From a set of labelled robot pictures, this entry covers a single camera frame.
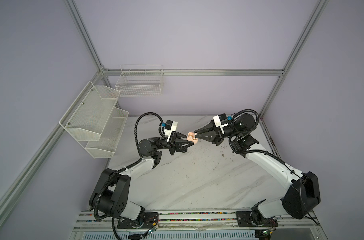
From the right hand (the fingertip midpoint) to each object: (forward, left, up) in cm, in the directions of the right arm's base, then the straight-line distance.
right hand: (194, 139), depth 59 cm
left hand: (+1, +1, -5) cm, 5 cm away
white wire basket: (+52, +32, -5) cm, 61 cm away
